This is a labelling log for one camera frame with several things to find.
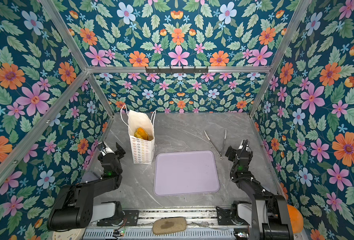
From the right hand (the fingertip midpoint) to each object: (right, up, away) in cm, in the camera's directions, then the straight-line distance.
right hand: (238, 148), depth 88 cm
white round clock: (-81, -37, -21) cm, 92 cm away
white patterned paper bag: (-55, -1, -8) cm, 56 cm away
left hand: (-74, +4, -4) cm, 75 cm away
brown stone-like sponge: (-39, -34, -19) cm, 55 cm away
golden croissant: (-60, +8, +5) cm, 61 cm away
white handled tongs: (-9, -7, +7) cm, 13 cm away
